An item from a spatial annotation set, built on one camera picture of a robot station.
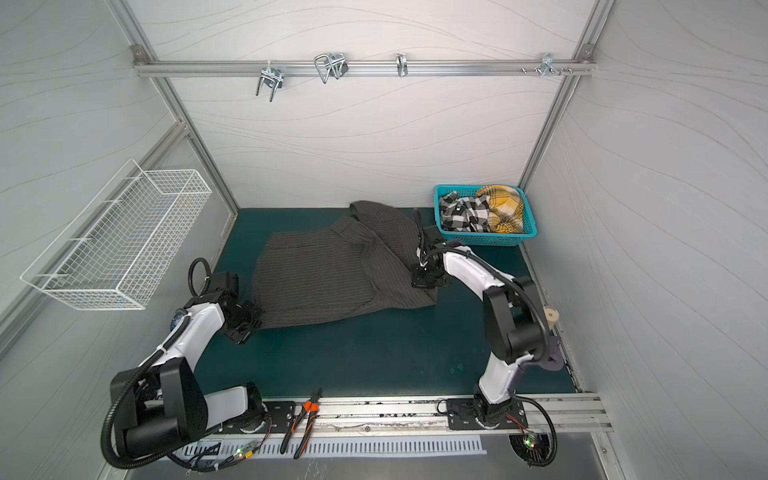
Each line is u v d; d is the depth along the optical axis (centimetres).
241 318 75
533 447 72
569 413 77
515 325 48
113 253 67
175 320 85
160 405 41
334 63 76
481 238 104
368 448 70
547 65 77
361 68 79
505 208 105
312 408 75
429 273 78
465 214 107
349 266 104
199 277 77
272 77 80
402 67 78
